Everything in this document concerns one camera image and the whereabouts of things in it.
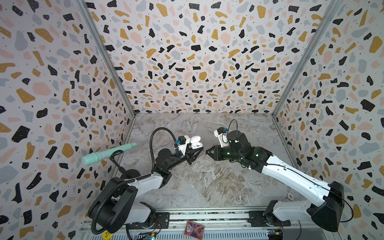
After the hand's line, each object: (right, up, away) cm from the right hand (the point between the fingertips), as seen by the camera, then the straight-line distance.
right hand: (206, 150), depth 70 cm
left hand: (-2, +2, +4) cm, 5 cm away
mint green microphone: (-45, -1, -12) cm, 46 cm away
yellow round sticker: (-46, -39, -1) cm, 60 cm away
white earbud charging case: (-5, +4, +5) cm, 8 cm away
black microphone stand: (-43, -15, +11) cm, 47 cm away
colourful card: (-5, -37, 0) cm, 38 cm away
